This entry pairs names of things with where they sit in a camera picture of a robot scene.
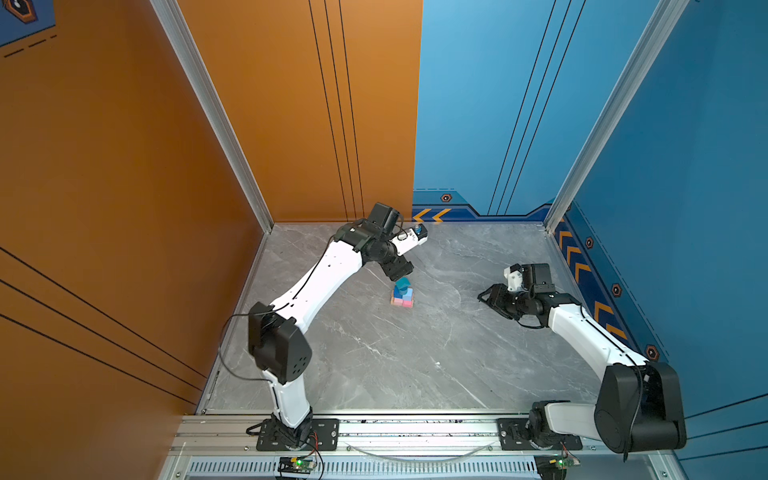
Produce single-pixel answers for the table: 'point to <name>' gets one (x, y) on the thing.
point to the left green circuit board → (298, 465)
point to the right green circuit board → (563, 462)
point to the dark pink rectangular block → (407, 303)
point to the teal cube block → (403, 282)
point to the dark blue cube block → (396, 293)
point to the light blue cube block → (409, 295)
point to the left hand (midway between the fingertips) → (401, 254)
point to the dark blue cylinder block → (403, 290)
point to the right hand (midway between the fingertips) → (481, 299)
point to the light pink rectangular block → (398, 302)
